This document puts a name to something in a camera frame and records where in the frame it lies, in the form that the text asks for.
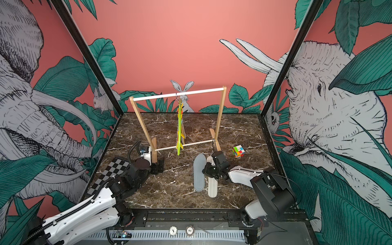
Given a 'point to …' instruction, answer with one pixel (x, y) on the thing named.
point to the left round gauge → (173, 230)
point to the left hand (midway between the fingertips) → (158, 156)
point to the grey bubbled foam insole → (199, 164)
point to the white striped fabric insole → (212, 183)
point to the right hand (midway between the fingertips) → (200, 169)
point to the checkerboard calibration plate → (117, 167)
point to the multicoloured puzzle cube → (238, 151)
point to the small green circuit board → (123, 234)
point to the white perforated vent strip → (221, 235)
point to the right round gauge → (190, 230)
